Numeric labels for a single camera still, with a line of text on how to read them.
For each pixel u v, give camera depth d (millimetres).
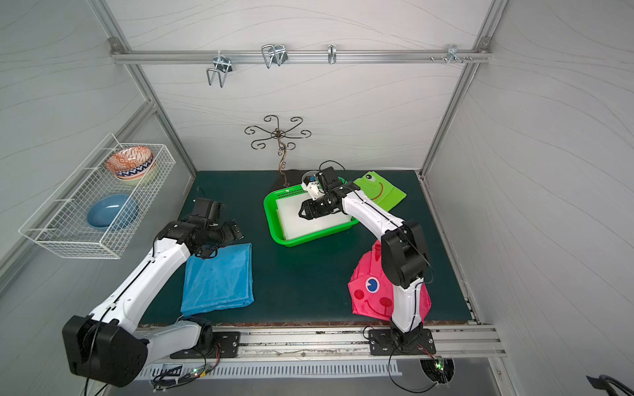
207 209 616
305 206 798
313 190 823
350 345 749
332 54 728
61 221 588
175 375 707
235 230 743
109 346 378
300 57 785
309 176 824
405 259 500
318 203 795
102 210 654
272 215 1006
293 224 944
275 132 908
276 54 760
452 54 765
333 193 662
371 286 839
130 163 733
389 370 715
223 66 785
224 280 844
